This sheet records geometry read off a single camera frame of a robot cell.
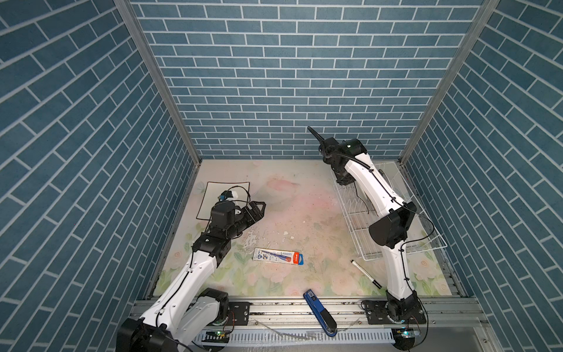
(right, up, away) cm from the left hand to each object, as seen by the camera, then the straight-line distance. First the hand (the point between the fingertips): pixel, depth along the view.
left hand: (261, 208), depth 80 cm
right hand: (+35, +13, +5) cm, 38 cm away
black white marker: (+41, -27, +2) cm, 49 cm away
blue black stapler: (+21, -33, -9) cm, 40 cm away
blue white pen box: (+6, -20, +7) cm, 22 cm away
